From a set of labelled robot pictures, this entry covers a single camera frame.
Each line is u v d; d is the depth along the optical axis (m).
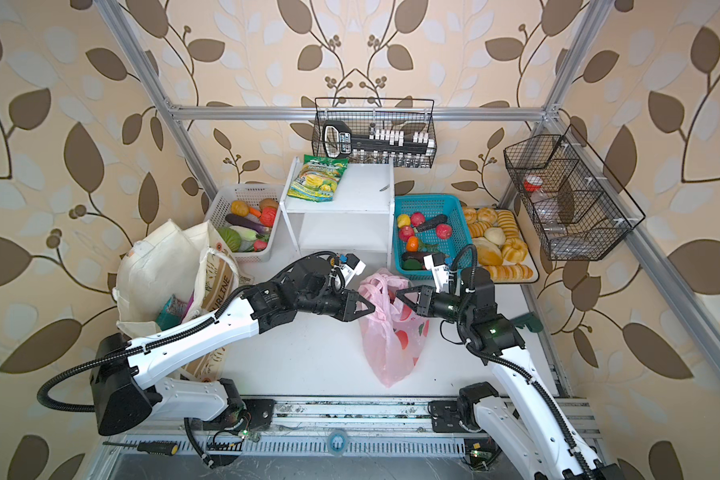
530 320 0.88
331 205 0.76
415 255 1.02
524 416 0.46
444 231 1.08
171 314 0.79
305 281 0.56
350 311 0.61
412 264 0.98
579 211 0.73
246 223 1.12
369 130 0.80
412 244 1.04
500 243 1.02
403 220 1.12
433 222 1.12
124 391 0.39
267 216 1.08
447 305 0.62
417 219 1.12
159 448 0.69
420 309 0.63
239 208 1.13
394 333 0.71
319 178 0.79
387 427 0.74
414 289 0.67
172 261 0.81
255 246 1.05
